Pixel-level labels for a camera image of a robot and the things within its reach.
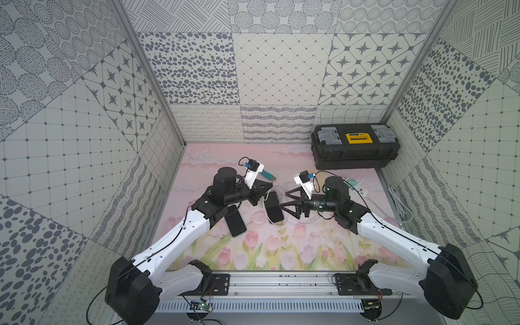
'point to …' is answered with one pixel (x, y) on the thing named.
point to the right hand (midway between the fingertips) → (284, 201)
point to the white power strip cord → (401, 205)
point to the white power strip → (359, 189)
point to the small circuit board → (200, 305)
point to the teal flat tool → (268, 175)
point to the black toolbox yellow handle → (357, 146)
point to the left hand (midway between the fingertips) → (267, 176)
